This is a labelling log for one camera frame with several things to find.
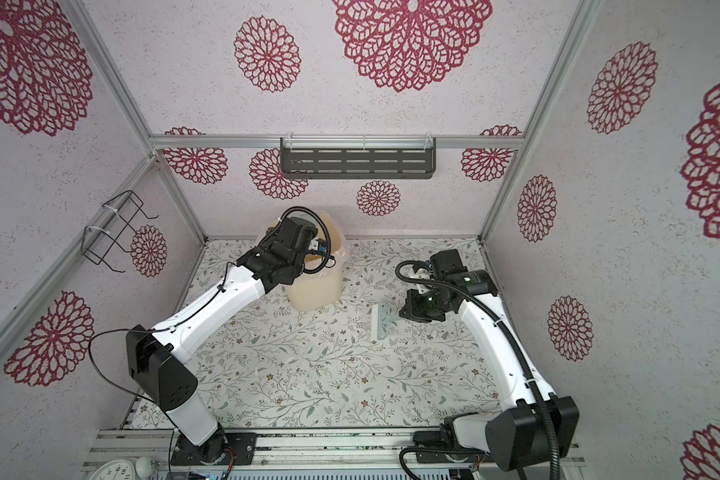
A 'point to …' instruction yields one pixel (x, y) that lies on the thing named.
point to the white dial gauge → (115, 470)
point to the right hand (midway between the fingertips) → (404, 308)
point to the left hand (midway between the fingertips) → (265, 234)
